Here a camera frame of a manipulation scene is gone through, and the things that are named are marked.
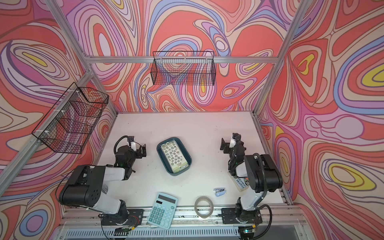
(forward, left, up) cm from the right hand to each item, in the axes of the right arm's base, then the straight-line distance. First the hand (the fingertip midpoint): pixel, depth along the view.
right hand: (230, 141), depth 95 cm
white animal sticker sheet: (-8, +36, -2) cm, 37 cm away
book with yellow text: (-25, -2, -5) cm, 26 cm away
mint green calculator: (-38, +40, -4) cm, 56 cm away
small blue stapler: (-29, +10, -6) cm, 31 cm away
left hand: (-1, +58, +1) cm, 58 cm away
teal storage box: (-2, +31, -3) cm, 31 cm away
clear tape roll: (-38, +16, -4) cm, 41 cm away
